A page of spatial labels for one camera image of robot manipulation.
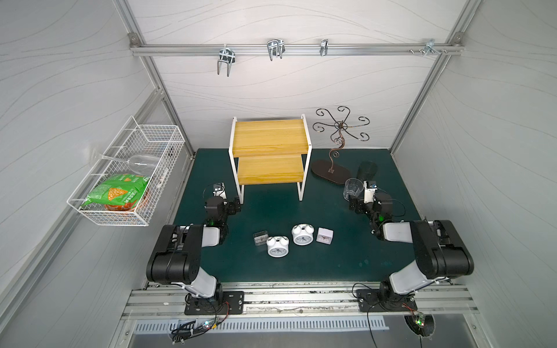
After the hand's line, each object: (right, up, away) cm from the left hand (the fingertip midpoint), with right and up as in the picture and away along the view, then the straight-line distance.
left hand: (226, 196), depth 94 cm
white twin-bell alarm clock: (+23, -17, -15) cm, 33 cm away
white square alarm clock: (+42, -15, -9) cm, 45 cm away
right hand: (+61, +1, +1) cm, 61 cm away
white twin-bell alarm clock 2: (+33, -13, -12) cm, 37 cm away
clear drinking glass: (+59, +2, +8) cm, 59 cm away
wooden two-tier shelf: (+19, +18, -18) cm, 32 cm away
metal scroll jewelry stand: (+54, +9, +16) cm, 57 cm away
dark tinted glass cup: (+64, +11, +3) cm, 65 cm away
